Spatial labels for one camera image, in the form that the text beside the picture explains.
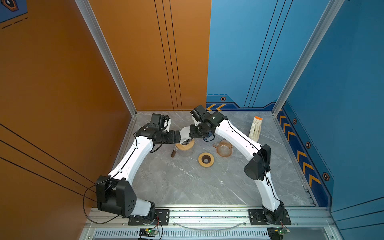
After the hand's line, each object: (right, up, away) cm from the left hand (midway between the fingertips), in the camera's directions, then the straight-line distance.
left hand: (173, 136), depth 84 cm
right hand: (+9, 0, 0) cm, 9 cm away
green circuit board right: (+51, -46, -13) cm, 70 cm away
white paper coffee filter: (+6, +1, -4) cm, 8 cm away
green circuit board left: (-10, -45, -13) cm, 48 cm away
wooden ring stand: (+19, -13, +10) cm, 25 cm away
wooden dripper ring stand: (+7, -7, +3) cm, 10 cm away
